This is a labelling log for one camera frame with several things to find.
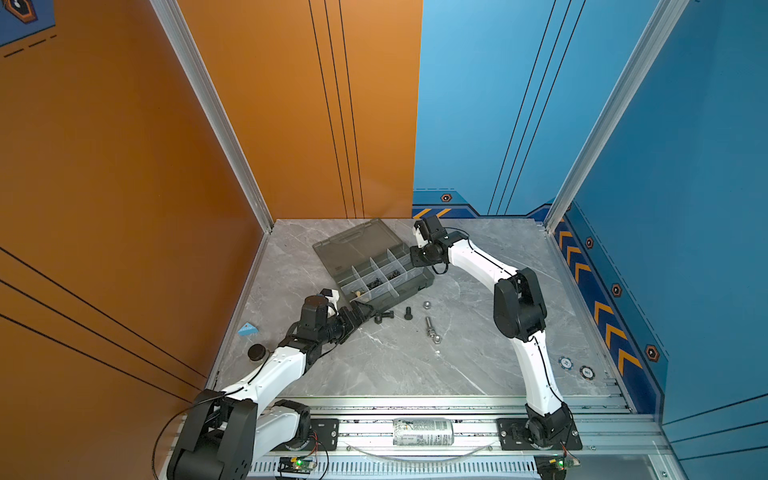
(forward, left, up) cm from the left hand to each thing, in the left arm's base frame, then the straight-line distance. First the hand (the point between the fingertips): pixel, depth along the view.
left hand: (367, 313), depth 85 cm
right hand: (+23, -14, -2) cm, 27 cm away
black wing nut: (+16, -1, -8) cm, 18 cm away
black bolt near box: (+2, -3, -7) cm, 8 cm away
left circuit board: (-35, +15, -11) cm, 39 cm away
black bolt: (+4, -12, -9) cm, 15 cm away
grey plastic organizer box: (+21, 0, -5) cm, 22 cm away
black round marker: (-13, -62, -8) cm, 64 cm away
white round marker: (-10, -57, -9) cm, 59 cm away
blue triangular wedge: (-2, +37, -8) cm, 38 cm away
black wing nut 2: (+20, -8, -7) cm, 22 cm away
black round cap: (-12, +28, +1) cm, 31 cm away
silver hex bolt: (-1, -19, -8) cm, 21 cm away
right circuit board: (-34, -46, -10) cm, 59 cm away
